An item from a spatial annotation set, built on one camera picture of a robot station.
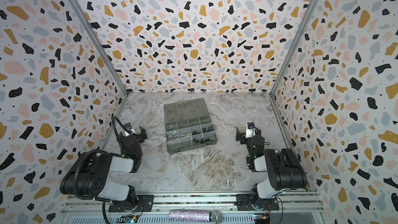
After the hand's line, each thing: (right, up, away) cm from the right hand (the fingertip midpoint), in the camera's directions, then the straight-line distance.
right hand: (245, 124), depth 90 cm
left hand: (-65, -2, -3) cm, 65 cm away
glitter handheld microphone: (-19, -38, -23) cm, 48 cm away
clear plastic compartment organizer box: (-35, -2, +10) cm, 36 cm away
